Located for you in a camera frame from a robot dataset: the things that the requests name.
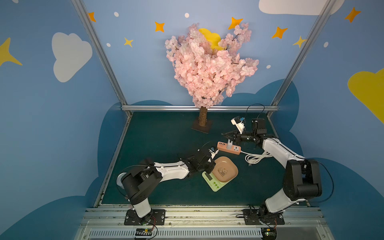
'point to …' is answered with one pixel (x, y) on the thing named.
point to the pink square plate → (225, 169)
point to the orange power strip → (222, 147)
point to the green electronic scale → (216, 184)
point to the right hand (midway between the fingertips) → (227, 134)
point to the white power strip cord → (250, 158)
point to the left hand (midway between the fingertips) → (213, 159)
